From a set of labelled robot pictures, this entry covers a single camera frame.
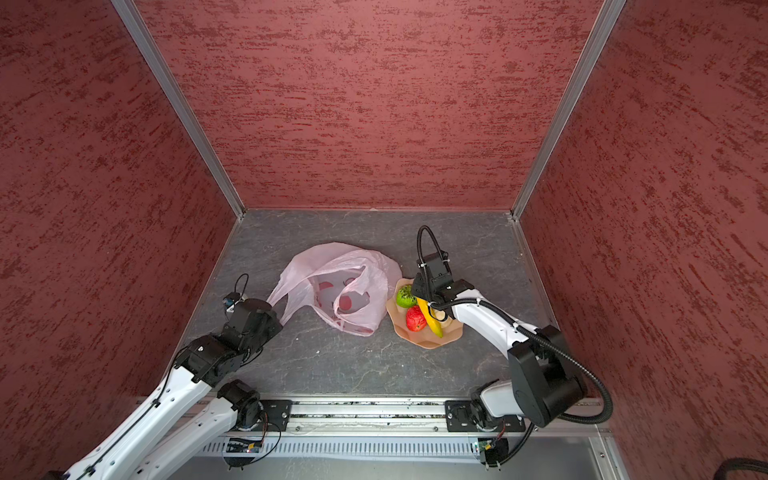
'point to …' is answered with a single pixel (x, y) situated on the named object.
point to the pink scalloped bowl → (451, 330)
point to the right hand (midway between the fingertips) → (416, 290)
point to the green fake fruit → (405, 297)
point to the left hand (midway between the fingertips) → (277, 324)
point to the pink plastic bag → (347, 285)
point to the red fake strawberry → (415, 318)
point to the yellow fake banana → (433, 324)
